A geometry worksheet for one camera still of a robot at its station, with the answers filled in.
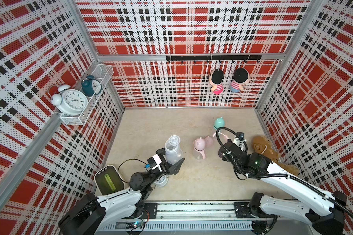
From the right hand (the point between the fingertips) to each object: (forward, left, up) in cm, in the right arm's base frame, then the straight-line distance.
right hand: (230, 149), depth 75 cm
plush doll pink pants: (+48, +2, +10) cm, 49 cm away
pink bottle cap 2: (+15, +8, -17) cm, 24 cm away
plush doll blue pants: (+45, -12, +13) cm, 49 cm away
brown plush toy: (+9, -24, -10) cm, 27 cm away
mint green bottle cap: (+21, +2, -3) cm, 21 cm away
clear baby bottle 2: (+5, +6, +8) cm, 11 cm away
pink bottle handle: (+3, +14, -8) cm, 16 cm away
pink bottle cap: (+5, +16, -2) cm, 16 cm away
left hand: (-5, +25, +9) cm, 27 cm away
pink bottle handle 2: (+5, +5, +8) cm, 11 cm away
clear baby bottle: (+5, +16, -16) cm, 24 cm away
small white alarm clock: (-12, +37, -15) cm, 41 cm away
